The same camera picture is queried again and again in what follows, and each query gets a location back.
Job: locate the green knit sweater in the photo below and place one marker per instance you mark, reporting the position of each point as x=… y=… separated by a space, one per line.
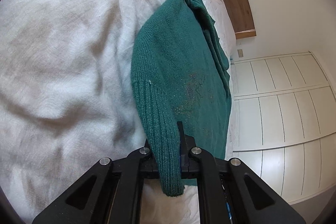
x=178 y=82

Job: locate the wall socket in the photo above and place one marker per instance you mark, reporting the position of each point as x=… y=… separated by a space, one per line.
x=240 y=53

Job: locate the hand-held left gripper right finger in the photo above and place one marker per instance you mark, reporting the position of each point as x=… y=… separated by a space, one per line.
x=187 y=161

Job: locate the white wardrobe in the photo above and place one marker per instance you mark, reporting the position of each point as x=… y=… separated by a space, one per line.
x=275 y=121

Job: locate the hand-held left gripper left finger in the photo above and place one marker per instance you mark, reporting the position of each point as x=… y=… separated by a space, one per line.
x=147 y=159

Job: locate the white bed sheet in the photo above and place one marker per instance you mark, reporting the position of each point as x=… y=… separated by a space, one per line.
x=65 y=56

